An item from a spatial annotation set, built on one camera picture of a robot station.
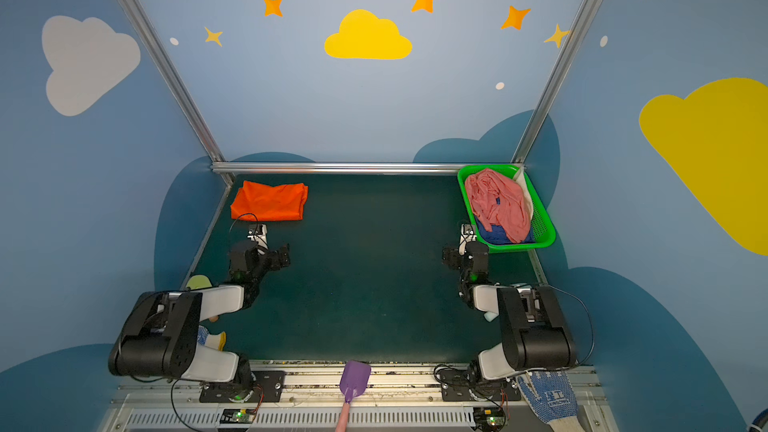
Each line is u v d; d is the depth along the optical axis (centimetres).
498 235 99
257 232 84
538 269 101
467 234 80
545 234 98
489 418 71
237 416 71
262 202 111
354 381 75
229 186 124
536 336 45
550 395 73
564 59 86
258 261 76
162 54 84
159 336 45
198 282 94
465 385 75
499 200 105
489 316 85
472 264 72
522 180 108
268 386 75
